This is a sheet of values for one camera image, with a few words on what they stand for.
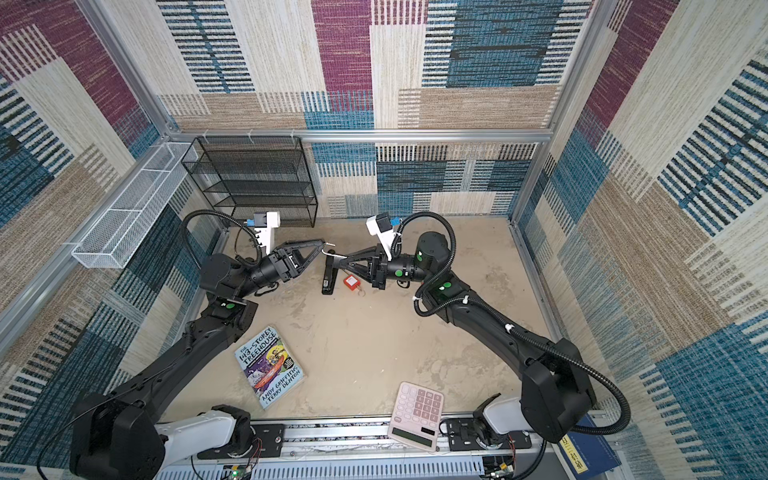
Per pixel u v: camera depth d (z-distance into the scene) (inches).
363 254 24.6
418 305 23.4
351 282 40.0
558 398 16.3
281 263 23.1
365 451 28.7
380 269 23.1
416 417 29.6
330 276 39.9
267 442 28.9
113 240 27.6
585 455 27.5
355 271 24.8
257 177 42.6
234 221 23.1
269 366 32.7
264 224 23.4
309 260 23.8
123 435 15.5
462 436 28.7
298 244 23.9
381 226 23.1
